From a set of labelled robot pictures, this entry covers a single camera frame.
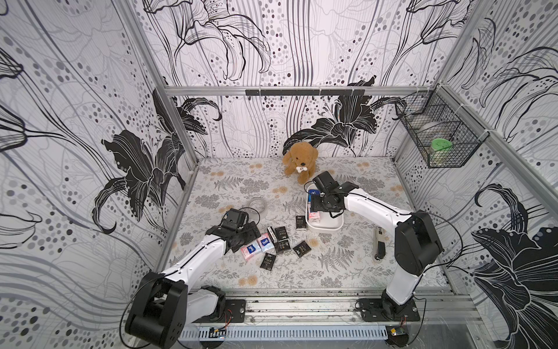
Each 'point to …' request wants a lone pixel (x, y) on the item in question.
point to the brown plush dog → (300, 161)
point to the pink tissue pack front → (251, 249)
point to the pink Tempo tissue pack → (314, 217)
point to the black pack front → (268, 261)
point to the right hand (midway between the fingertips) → (320, 203)
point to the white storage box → (327, 224)
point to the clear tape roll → (258, 205)
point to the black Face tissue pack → (281, 233)
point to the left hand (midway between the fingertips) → (255, 239)
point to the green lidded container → (441, 152)
